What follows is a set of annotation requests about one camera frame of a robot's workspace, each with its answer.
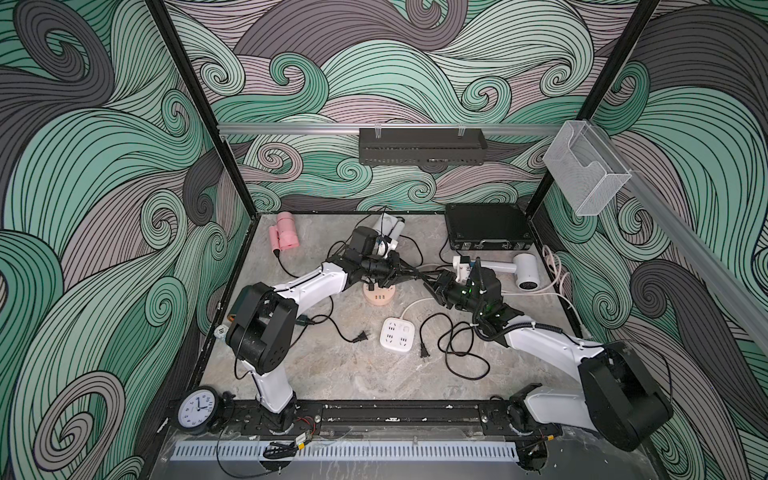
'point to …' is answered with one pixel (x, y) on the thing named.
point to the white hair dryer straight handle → (498, 266)
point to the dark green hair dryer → (302, 320)
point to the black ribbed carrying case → (488, 227)
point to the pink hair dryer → (283, 235)
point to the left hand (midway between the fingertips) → (419, 271)
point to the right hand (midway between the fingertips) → (417, 280)
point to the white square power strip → (397, 334)
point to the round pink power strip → (378, 296)
